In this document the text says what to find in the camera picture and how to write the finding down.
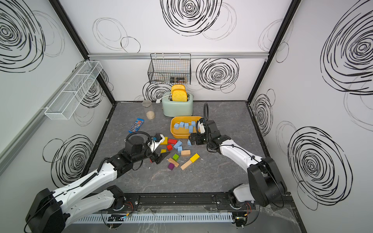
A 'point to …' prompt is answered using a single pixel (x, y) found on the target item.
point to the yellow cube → (163, 151)
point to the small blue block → (176, 126)
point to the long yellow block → (194, 158)
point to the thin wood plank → (174, 162)
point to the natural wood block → (185, 153)
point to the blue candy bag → (136, 125)
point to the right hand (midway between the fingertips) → (195, 136)
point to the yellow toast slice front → (179, 95)
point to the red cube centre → (169, 147)
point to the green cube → (176, 157)
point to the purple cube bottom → (171, 166)
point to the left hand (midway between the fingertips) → (164, 145)
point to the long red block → (172, 141)
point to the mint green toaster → (172, 108)
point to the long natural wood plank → (185, 164)
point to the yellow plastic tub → (182, 133)
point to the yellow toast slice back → (178, 87)
